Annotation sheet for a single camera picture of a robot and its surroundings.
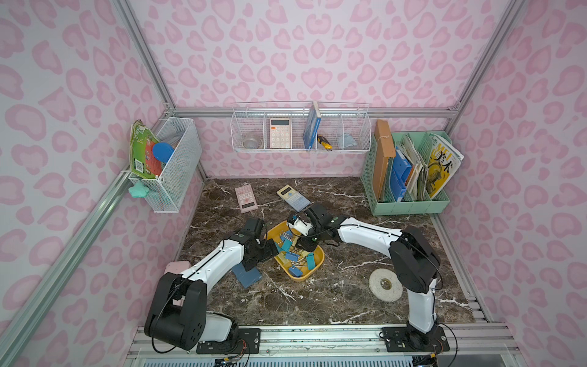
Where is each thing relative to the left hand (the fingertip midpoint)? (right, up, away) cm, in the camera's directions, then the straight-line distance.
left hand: (268, 252), depth 89 cm
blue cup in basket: (+34, +46, +12) cm, 58 cm away
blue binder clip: (+9, -2, +2) cm, 10 cm away
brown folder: (+43, +38, -5) cm, 58 cm away
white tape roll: (+45, -14, -7) cm, 48 cm away
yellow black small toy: (+23, +43, +5) cm, 49 cm away
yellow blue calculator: (+10, +20, +21) cm, 31 cm away
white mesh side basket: (-29, +23, -16) cm, 41 cm away
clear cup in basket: (-7, +44, +7) cm, 45 cm away
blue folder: (+55, +30, +9) cm, 63 cm away
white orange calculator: (+4, +47, +5) cm, 48 cm away
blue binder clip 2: (+7, +6, +2) cm, 10 cm away
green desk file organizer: (+62, +43, +9) cm, 76 cm away
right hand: (+12, +4, +3) cm, 13 cm away
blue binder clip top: (+11, -7, -1) cm, 13 cm away
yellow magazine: (+74, +36, +9) cm, 83 cm away
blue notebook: (-7, -9, -3) cm, 12 cm away
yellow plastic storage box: (+11, -4, +1) cm, 11 cm away
